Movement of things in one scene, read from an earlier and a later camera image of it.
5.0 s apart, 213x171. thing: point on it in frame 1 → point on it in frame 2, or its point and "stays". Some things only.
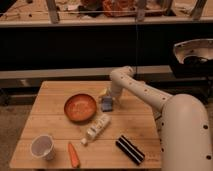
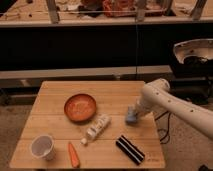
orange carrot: x=73 y=156 stays
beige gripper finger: x=104 y=92 → x=130 y=109
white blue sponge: x=107 y=103 → x=131 y=116
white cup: x=42 y=146 stays
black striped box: x=130 y=149 stays
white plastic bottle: x=96 y=128 stays
